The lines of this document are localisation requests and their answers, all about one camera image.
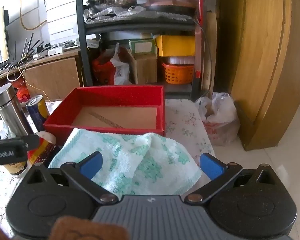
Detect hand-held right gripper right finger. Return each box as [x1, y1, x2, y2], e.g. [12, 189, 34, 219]
[184, 152, 278, 204]

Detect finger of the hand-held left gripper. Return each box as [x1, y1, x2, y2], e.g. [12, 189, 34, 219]
[22, 133, 42, 152]

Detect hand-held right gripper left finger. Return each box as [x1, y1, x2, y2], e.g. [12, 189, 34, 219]
[21, 152, 119, 204]

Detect striped knit sock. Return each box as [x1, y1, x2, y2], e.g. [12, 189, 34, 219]
[27, 131, 62, 167]

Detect white green patterned towel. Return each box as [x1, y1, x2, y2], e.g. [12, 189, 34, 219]
[48, 127, 202, 196]

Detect red cardboard box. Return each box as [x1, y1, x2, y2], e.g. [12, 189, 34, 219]
[43, 85, 165, 146]

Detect yellow printed cup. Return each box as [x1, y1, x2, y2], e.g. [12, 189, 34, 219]
[4, 159, 28, 176]

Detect blue yellow drink can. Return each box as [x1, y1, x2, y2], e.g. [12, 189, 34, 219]
[26, 94, 50, 133]

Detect stainless steel thermos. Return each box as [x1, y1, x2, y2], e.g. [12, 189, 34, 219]
[0, 83, 35, 138]

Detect small red plastic bag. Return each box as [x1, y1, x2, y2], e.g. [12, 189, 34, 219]
[15, 82, 31, 101]

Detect wooden media desk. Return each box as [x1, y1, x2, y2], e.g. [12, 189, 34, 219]
[0, 46, 82, 101]

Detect black router with antennas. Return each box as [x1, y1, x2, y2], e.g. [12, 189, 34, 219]
[14, 32, 44, 62]

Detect orange plastic basket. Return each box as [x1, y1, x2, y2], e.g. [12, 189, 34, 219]
[161, 62, 195, 84]

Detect red white plastic bag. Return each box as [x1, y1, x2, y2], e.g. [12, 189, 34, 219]
[91, 42, 130, 85]

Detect black metal shelf rack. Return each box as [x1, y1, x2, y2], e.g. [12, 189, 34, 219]
[75, 0, 217, 101]

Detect clear plastic containers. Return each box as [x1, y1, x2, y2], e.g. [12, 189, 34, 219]
[165, 56, 194, 66]

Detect brown cardboard box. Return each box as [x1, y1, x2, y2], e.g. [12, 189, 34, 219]
[126, 47, 158, 85]

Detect white power adapter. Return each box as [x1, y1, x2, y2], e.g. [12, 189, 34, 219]
[86, 38, 101, 48]

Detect wooden cabinet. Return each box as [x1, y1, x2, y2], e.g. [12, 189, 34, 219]
[216, 0, 300, 152]

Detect yellow box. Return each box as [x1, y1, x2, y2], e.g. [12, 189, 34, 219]
[155, 35, 196, 57]

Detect green box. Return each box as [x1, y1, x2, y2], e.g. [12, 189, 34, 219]
[129, 39, 156, 54]

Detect bubble wrap sheet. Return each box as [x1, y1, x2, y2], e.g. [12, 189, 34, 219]
[83, 5, 197, 24]

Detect red flat board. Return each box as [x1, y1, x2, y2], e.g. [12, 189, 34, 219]
[194, 0, 208, 78]

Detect black frying pan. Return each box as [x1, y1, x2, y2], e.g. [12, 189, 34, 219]
[143, 4, 196, 15]

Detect steel pan with lid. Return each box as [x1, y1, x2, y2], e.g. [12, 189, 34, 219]
[86, 0, 139, 9]

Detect brown clay pot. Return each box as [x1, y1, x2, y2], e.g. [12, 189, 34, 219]
[147, 0, 193, 7]

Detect yellow cable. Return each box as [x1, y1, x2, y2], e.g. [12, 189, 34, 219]
[19, 0, 49, 31]

